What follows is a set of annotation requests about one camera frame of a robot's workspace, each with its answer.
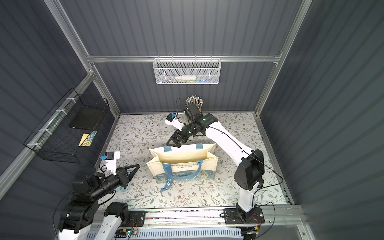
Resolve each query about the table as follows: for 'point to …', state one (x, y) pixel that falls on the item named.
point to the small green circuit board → (122, 233)
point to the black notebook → (87, 118)
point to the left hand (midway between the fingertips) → (138, 168)
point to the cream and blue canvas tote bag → (168, 164)
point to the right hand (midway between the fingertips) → (171, 140)
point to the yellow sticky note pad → (87, 139)
